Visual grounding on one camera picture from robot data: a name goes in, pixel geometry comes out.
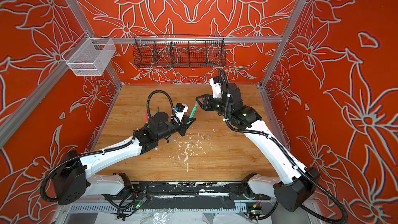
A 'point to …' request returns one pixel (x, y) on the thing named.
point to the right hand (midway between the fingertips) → (196, 98)
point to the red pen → (147, 117)
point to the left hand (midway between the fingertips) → (193, 116)
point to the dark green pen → (157, 110)
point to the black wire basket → (179, 51)
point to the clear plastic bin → (89, 56)
